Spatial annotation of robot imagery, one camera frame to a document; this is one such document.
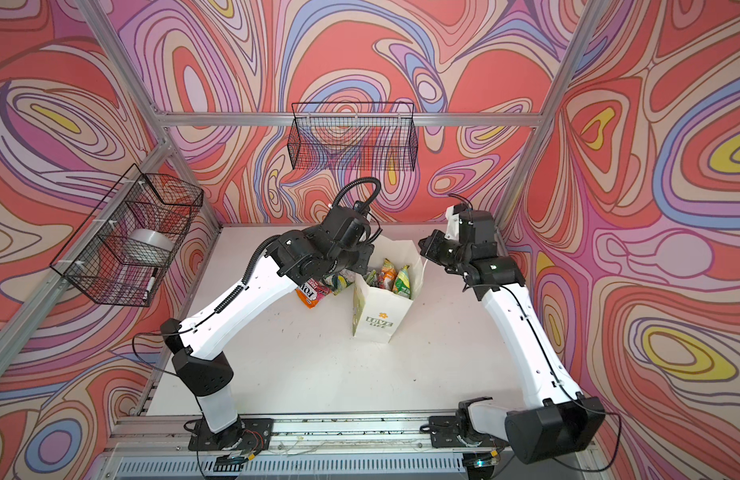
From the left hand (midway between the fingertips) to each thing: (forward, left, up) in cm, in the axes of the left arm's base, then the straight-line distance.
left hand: (370, 248), depth 70 cm
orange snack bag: (+3, -5, -15) cm, 16 cm away
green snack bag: (-2, -8, -12) cm, 15 cm away
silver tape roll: (+1, +53, +1) cm, 53 cm away
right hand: (+2, -12, -2) cm, 13 cm away
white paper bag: (-9, -2, -15) cm, 17 cm away
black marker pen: (-5, +55, -7) cm, 56 cm away
